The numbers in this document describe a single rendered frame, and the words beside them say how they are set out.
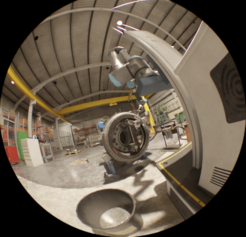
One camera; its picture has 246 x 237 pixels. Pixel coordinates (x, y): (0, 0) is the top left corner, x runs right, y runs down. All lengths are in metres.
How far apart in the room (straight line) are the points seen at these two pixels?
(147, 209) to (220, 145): 0.68
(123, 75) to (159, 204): 1.11
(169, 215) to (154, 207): 0.15
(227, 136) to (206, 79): 0.15
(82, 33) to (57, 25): 2.52
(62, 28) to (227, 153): 7.94
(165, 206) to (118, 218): 0.36
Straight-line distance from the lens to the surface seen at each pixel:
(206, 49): 0.23
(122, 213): 0.68
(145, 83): 0.44
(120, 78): 0.60
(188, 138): 1.25
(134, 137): 1.03
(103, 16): 7.83
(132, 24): 8.47
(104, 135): 0.92
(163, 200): 0.81
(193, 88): 0.25
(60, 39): 7.85
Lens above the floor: 0.72
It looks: 12 degrees up
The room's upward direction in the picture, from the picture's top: 18 degrees counter-clockwise
